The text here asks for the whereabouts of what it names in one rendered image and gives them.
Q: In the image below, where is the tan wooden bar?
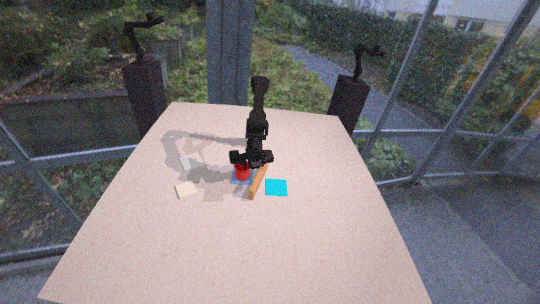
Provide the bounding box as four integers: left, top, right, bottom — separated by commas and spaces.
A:
248, 163, 268, 200

